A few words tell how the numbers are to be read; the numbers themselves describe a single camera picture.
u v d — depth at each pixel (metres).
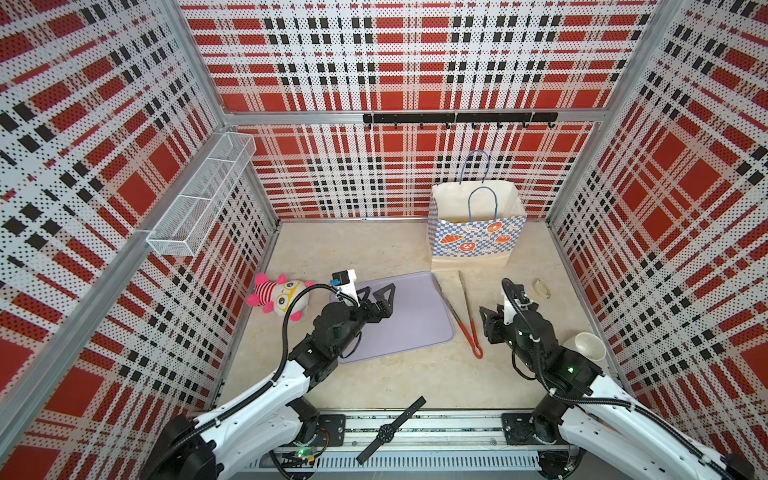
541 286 1.01
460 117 0.89
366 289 0.78
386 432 0.73
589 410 0.51
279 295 0.91
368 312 0.67
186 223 0.92
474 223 0.84
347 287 0.67
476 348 0.88
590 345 0.85
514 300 0.63
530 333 0.54
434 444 0.73
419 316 0.92
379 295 0.67
